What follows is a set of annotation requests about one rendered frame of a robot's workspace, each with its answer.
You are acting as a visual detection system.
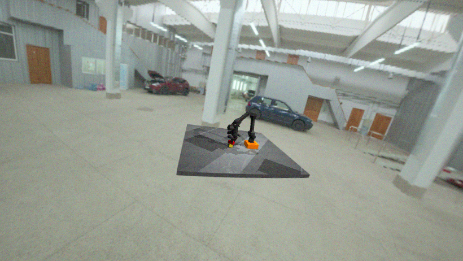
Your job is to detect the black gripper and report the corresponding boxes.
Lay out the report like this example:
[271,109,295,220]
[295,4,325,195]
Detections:
[228,130,241,143]

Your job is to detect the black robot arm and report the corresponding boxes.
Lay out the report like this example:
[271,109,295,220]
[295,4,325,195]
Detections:
[227,111,257,143]

